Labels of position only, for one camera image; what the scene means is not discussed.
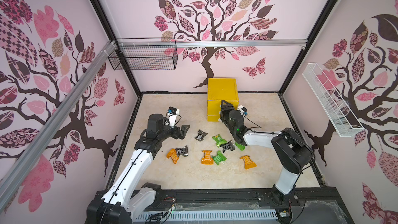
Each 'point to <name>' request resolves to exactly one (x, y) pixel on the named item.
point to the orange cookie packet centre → (207, 159)
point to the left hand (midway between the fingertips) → (180, 126)
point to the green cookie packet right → (241, 147)
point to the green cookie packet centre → (219, 157)
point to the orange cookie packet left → (172, 154)
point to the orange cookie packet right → (248, 163)
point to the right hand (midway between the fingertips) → (218, 103)
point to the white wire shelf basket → (330, 102)
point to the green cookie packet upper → (218, 140)
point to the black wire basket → (144, 57)
